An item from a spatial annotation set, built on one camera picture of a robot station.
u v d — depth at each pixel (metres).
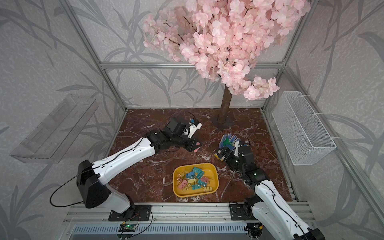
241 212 0.73
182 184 0.81
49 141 0.65
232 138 1.02
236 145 0.75
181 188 0.80
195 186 0.81
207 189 0.80
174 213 0.75
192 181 0.81
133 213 0.67
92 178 0.41
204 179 0.80
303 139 0.60
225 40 0.44
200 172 0.86
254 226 0.77
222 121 1.11
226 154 0.70
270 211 0.48
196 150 0.72
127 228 0.70
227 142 0.99
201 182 0.81
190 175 0.84
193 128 0.67
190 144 0.65
